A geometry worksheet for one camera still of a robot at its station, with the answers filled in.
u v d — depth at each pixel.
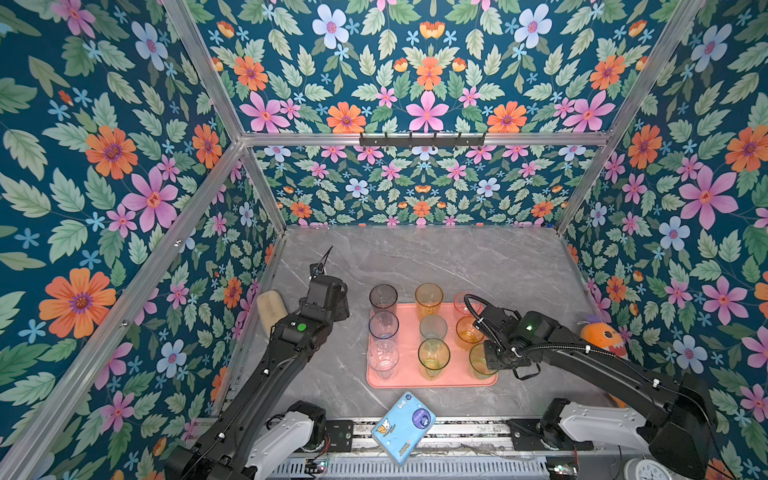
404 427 0.70
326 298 0.57
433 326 0.84
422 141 0.93
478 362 0.75
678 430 0.38
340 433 0.74
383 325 0.84
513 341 0.55
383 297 0.88
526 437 0.72
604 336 0.80
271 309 0.93
